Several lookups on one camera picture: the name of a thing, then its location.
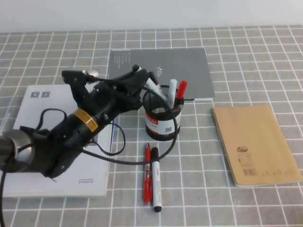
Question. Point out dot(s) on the white book with grey band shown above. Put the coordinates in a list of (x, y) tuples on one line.
[(87, 175)]

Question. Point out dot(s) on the grey hardcover book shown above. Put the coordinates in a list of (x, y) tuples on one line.
[(188, 64)]

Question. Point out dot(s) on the white pen in holder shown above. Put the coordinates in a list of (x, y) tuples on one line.
[(171, 93)]

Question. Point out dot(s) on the red capped marker in holder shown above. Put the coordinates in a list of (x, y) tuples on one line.
[(181, 92)]

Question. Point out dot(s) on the black mesh pen holder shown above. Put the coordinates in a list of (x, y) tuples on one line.
[(161, 123)]

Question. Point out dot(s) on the brown kraft notebook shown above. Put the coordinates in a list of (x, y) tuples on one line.
[(256, 150)]

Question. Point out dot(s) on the grey checkered tablecloth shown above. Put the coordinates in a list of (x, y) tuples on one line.
[(250, 65)]

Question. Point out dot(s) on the white marker with black cap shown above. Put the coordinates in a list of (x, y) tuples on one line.
[(150, 83)]

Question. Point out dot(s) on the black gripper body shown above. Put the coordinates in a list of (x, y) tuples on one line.
[(111, 97)]

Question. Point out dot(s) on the red gel pen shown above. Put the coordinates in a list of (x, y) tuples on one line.
[(148, 181)]

